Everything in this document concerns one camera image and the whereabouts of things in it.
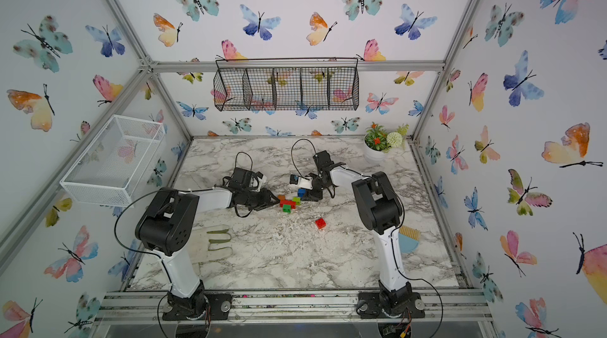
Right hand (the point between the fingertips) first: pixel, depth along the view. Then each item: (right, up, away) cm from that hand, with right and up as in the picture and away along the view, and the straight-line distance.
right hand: (306, 187), depth 101 cm
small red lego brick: (+6, -12, -10) cm, 17 cm away
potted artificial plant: (+30, +19, -2) cm, 36 cm away
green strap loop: (-32, -15, -11) cm, 37 cm away
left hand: (-11, -4, -4) cm, 13 cm away
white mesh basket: (-92, +5, +10) cm, 93 cm away
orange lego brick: (-10, -3, -4) cm, 11 cm away
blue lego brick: (-2, -2, -3) cm, 4 cm away
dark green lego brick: (-7, -8, -7) cm, 13 cm away
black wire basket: (-8, +43, -3) cm, 44 cm away
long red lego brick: (-8, -5, -5) cm, 11 cm away
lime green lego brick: (-3, -4, -5) cm, 7 cm away
